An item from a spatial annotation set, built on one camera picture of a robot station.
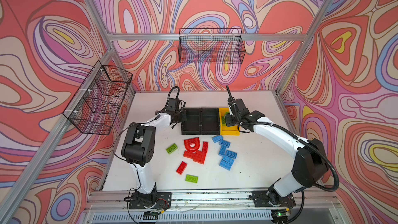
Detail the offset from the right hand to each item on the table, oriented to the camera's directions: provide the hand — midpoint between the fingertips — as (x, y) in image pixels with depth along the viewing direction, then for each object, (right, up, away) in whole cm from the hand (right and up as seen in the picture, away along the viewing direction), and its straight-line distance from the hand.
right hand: (231, 121), depth 88 cm
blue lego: (-3, -14, +3) cm, 15 cm away
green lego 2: (-22, -30, -7) cm, 38 cm away
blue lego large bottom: (-3, -23, -4) cm, 23 cm away
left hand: (-26, +3, +11) cm, 28 cm away
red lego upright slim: (-15, -16, +3) cm, 22 cm away
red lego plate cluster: (-19, -20, -2) cm, 27 cm away
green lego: (-34, -16, +1) cm, 38 cm away
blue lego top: (-7, -11, +6) cm, 14 cm away
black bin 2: (-11, -3, +18) cm, 21 cm away
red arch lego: (-23, -14, +4) cm, 27 cm away
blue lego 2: (0, -19, -1) cm, 19 cm away
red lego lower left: (-28, -25, -5) cm, 38 cm away
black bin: (-23, -5, +13) cm, 27 cm away
